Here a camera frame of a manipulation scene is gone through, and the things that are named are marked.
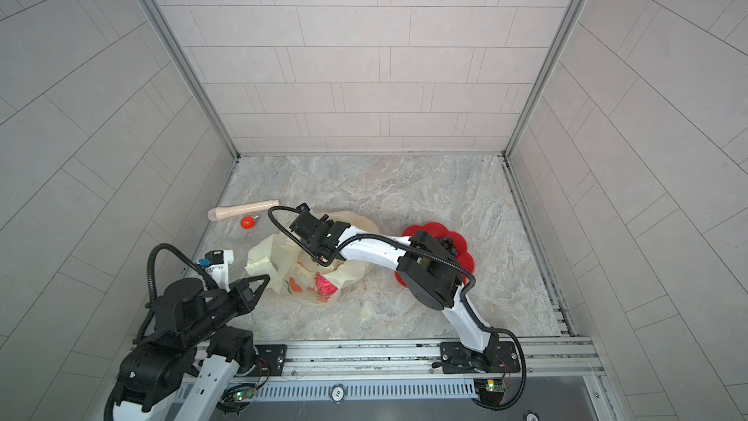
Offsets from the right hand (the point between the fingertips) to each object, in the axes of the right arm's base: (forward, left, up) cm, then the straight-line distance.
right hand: (319, 236), depth 89 cm
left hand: (-18, +5, +14) cm, 24 cm away
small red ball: (+7, +24, 0) cm, 25 cm away
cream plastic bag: (-12, +7, +8) cm, 16 cm away
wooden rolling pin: (+10, +34, +2) cm, 36 cm away
